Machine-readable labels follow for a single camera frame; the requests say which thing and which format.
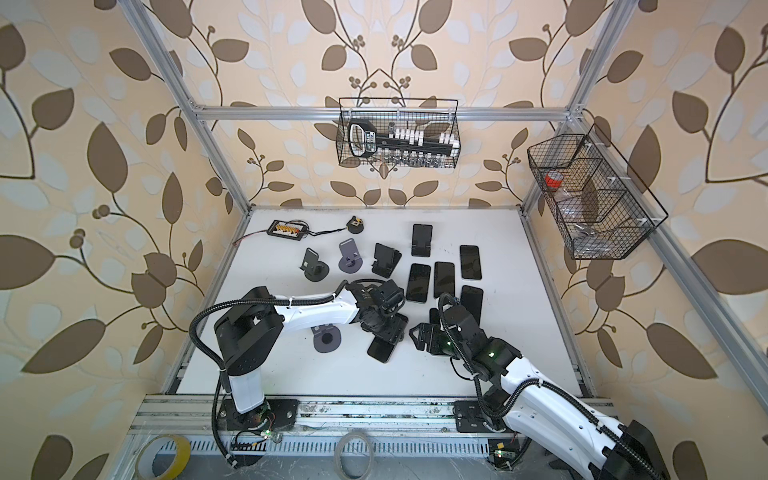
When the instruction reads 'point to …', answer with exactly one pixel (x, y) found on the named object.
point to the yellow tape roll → (147, 452)
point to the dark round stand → (326, 338)
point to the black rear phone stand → (421, 240)
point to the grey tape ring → (337, 455)
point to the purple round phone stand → (351, 261)
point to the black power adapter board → (294, 228)
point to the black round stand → (314, 269)
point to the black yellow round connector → (355, 225)
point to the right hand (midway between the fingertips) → (422, 337)
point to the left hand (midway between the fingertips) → (399, 333)
